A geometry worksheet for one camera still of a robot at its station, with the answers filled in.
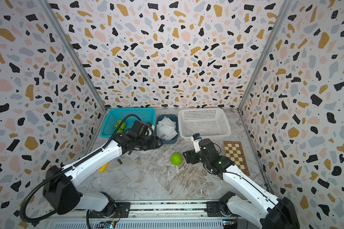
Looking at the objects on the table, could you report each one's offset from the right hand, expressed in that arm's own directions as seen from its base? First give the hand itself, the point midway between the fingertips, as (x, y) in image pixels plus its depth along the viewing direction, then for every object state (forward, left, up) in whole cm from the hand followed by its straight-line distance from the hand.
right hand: (189, 152), depth 80 cm
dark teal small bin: (+32, +11, -7) cm, 35 cm away
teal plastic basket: (+31, +58, -5) cm, 66 cm away
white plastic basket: (+34, -17, -15) cm, 41 cm away
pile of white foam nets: (+20, +16, -5) cm, 26 cm away
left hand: (+3, +15, +4) cm, 16 cm away
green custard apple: (0, +8, -9) cm, 12 cm away
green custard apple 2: (+24, +48, -8) cm, 54 cm away
